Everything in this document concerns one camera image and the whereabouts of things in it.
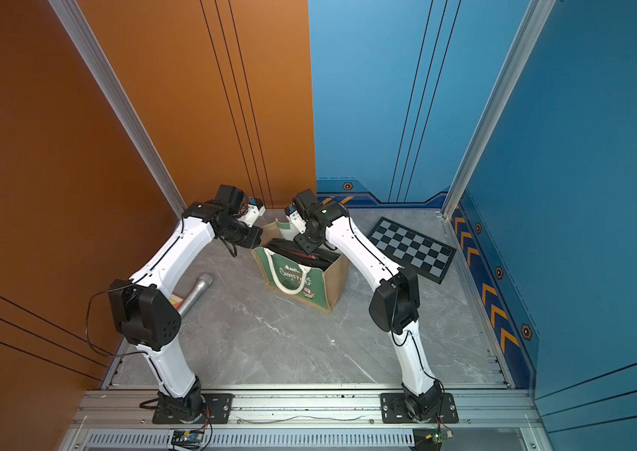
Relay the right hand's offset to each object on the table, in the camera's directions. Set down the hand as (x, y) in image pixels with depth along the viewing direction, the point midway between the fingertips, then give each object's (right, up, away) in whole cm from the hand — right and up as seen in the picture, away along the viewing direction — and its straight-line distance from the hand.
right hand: (310, 240), depth 89 cm
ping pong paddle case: (-6, -4, 0) cm, 7 cm away
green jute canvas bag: (-1, -13, -8) cm, 16 cm away
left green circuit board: (-31, -51, -17) cm, 62 cm away
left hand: (-16, +1, -1) cm, 16 cm away
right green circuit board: (+31, -50, -19) cm, 62 cm away
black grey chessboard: (+37, -4, +14) cm, 39 cm away
